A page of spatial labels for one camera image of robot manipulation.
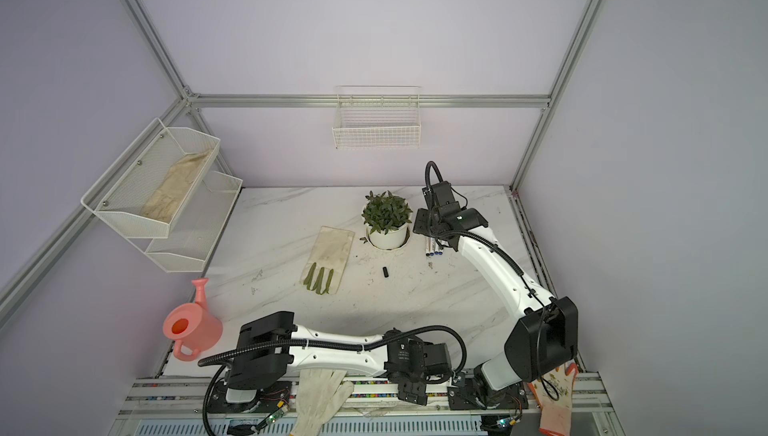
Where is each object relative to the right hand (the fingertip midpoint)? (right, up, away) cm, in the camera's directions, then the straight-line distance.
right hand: (421, 220), depth 83 cm
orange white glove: (+32, -44, -9) cm, 55 cm away
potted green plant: (-10, +1, +8) cm, 13 cm away
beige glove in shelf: (-68, +9, -3) cm, 68 cm away
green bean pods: (-32, -21, +10) cm, 40 cm away
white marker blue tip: (+6, -9, +2) cm, 11 cm away
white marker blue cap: (+5, -10, +18) cm, 22 cm away
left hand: (-1, -38, -8) cm, 39 cm away
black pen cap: (-11, -17, +14) cm, 24 cm away
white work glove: (-26, -44, -9) cm, 52 cm away
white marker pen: (+4, -9, +19) cm, 22 cm away
